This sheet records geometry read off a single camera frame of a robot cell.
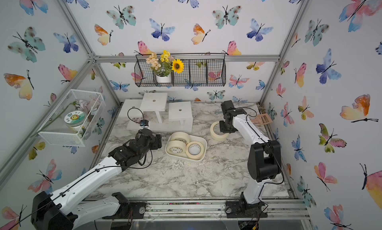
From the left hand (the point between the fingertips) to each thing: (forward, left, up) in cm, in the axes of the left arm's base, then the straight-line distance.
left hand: (157, 135), depth 80 cm
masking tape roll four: (-4, -18, -17) cm, 25 cm away
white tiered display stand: (+26, +12, -11) cm, 31 cm away
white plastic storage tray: (+7, -19, -15) cm, 25 cm away
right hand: (+8, -40, -6) cm, 41 cm away
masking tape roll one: (+3, -32, -6) cm, 33 cm away
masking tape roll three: (+7, -11, -11) cm, 17 cm away
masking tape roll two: (+1, -8, -16) cm, 18 cm away
